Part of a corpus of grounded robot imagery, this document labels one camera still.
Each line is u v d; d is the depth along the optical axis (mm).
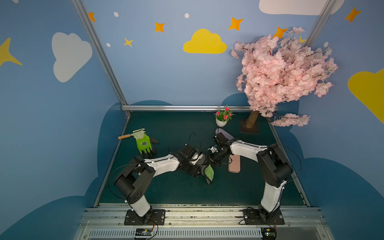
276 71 732
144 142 1019
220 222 735
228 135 1068
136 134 1072
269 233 730
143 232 718
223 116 1042
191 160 771
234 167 899
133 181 457
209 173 795
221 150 737
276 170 504
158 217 739
